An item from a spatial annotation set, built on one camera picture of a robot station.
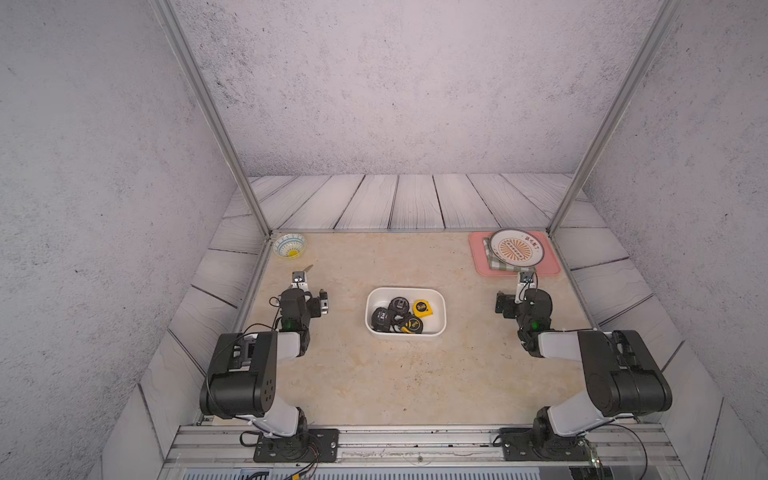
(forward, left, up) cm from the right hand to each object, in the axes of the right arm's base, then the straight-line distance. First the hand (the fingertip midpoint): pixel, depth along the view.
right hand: (519, 291), depth 94 cm
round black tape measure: (-3, +37, -4) cm, 38 cm away
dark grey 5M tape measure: (-9, +43, -2) cm, 44 cm away
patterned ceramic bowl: (+23, +79, -3) cm, 82 cm away
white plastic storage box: (-8, +27, -6) cm, 28 cm away
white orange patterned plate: (+24, -7, -6) cm, 26 cm away
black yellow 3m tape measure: (-10, +33, -3) cm, 35 cm away
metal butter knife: (+14, +71, -7) cm, 73 cm away
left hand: (-1, +65, +1) cm, 65 cm away
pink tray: (+18, -18, -8) cm, 26 cm away
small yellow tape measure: (-4, +30, -4) cm, 31 cm away
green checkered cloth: (+17, +3, -7) cm, 18 cm away
